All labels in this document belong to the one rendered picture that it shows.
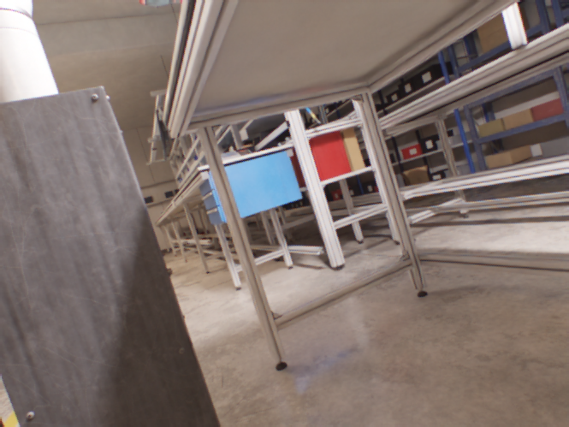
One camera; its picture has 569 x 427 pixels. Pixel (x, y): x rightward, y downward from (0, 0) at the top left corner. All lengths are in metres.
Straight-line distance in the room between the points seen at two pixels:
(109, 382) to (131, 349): 0.05
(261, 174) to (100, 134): 1.92
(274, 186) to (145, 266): 1.96
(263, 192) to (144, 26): 4.61
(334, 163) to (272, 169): 0.50
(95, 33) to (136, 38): 0.54
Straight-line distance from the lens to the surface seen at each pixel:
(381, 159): 1.65
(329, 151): 2.78
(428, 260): 1.72
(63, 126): 0.66
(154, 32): 6.67
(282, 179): 2.55
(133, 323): 0.64
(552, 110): 4.73
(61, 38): 6.60
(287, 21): 0.95
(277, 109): 1.48
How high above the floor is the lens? 0.61
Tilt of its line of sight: 4 degrees down
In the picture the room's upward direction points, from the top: 17 degrees counter-clockwise
